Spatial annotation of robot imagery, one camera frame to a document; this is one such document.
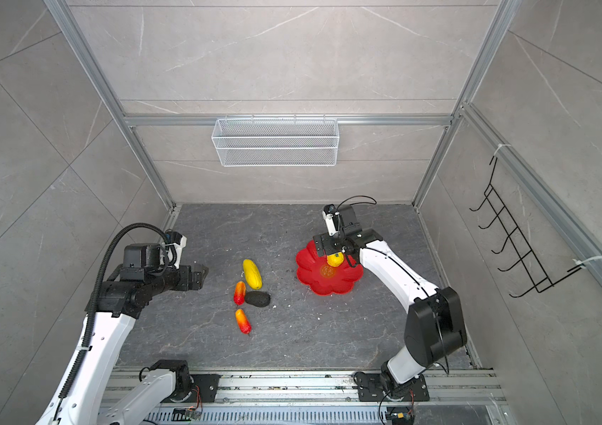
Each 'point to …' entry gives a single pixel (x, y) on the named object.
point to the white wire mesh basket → (277, 143)
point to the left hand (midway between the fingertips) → (189, 263)
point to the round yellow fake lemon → (335, 259)
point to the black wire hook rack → (539, 278)
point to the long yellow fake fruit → (252, 274)
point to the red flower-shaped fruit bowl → (314, 271)
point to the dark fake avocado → (258, 298)
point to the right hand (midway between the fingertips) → (330, 237)
